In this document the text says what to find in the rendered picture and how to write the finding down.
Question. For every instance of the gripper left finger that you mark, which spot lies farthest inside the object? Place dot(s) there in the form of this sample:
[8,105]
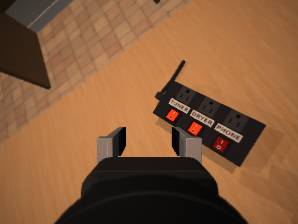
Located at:
[111,145]

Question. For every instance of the black power strip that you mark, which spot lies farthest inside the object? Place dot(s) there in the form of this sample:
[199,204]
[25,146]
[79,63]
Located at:
[224,130]

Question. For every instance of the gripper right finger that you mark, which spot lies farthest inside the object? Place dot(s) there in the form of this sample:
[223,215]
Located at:
[186,145]

